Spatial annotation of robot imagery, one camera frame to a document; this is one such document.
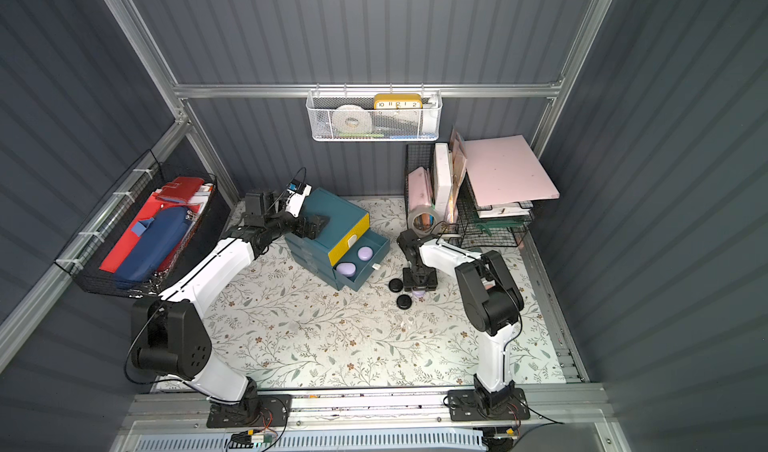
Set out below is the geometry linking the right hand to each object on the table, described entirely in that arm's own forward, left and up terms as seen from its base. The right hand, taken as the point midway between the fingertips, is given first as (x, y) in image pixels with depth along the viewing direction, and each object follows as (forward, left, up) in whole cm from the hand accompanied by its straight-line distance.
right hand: (425, 293), depth 94 cm
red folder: (+14, +68, +31) cm, 76 cm away
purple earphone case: (+3, +24, +10) cm, 26 cm away
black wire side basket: (-10, +74, +36) cm, 83 cm away
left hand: (+14, +32, +23) cm, 42 cm away
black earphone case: (+3, +9, 0) cm, 10 cm away
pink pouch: (+33, +1, +13) cm, 36 cm away
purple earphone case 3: (0, +2, +1) cm, 2 cm away
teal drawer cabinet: (+5, +24, +15) cm, 29 cm away
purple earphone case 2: (+9, +19, +9) cm, 23 cm away
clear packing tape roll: (+25, -2, +12) cm, 28 cm away
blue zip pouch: (-3, +65, +32) cm, 72 cm away
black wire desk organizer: (+18, -16, +9) cm, 26 cm away
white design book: (+24, -5, +26) cm, 35 cm away
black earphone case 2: (-4, +7, +1) cm, 8 cm away
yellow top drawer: (+7, +22, +19) cm, 30 cm away
